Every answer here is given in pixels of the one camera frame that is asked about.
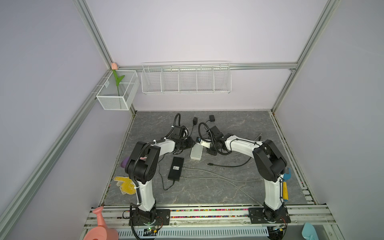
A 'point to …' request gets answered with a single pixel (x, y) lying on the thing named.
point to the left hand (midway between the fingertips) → (195, 144)
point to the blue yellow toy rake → (286, 177)
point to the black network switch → (176, 169)
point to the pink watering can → (102, 232)
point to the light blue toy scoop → (309, 232)
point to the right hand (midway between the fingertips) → (209, 146)
